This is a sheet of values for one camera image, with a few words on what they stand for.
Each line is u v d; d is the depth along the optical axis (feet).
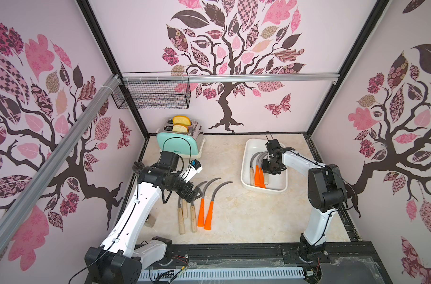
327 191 1.67
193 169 2.15
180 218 2.73
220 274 2.29
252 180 3.13
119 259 1.20
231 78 3.03
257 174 3.21
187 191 2.07
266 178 3.05
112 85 2.70
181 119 3.28
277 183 3.06
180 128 3.20
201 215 2.78
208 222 2.71
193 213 2.78
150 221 2.60
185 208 2.84
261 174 3.21
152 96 4.00
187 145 3.29
